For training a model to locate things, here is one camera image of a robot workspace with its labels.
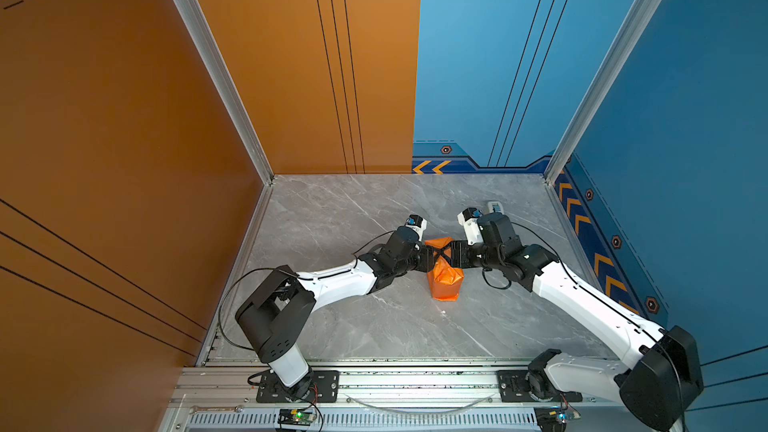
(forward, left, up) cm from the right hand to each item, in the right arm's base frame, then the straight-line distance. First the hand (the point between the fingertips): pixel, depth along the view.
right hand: (446, 252), depth 80 cm
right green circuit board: (-35, -23, -18) cm, 45 cm away
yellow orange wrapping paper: (-6, 0, -4) cm, 7 cm away
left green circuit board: (-35, +38, -17) cm, 54 cm away
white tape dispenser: (+26, -21, -12) cm, 35 cm away
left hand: (+3, +2, -4) cm, 6 cm away
